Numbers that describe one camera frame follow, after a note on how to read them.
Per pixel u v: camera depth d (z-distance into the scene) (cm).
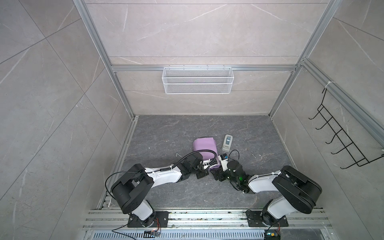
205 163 73
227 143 100
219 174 79
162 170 54
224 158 80
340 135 68
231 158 97
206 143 98
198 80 101
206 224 73
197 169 73
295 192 44
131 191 44
